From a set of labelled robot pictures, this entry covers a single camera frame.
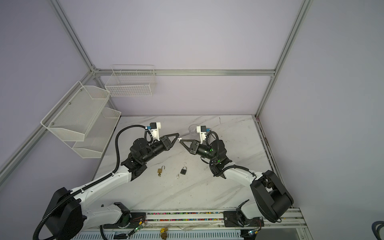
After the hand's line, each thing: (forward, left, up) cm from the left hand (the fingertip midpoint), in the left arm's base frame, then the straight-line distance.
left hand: (179, 135), depth 72 cm
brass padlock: (-5, +14, -29) cm, 33 cm away
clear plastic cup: (+25, -6, -25) cm, 36 cm away
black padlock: (-5, -1, -29) cm, 29 cm away
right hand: (-4, 0, -2) cm, 4 cm away
